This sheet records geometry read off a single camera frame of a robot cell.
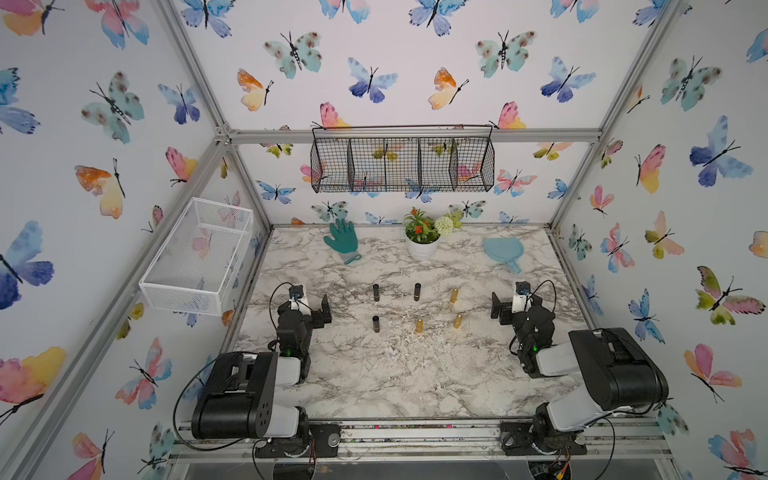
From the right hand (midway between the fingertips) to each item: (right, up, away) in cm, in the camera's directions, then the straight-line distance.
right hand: (515, 290), depth 91 cm
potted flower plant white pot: (-27, +12, +16) cm, 34 cm away
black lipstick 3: (-42, -10, -2) cm, 43 cm away
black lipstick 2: (-29, 0, +5) cm, 30 cm away
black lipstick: (-42, -1, +6) cm, 43 cm away
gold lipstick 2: (-29, -11, 0) cm, 31 cm away
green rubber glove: (-56, +17, +26) cm, 64 cm away
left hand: (-61, -1, 0) cm, 61 cm away
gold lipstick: (-17, -3, +7) cm, 19 cm away
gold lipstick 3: (-17, -10, 0) cm, 20 cm away
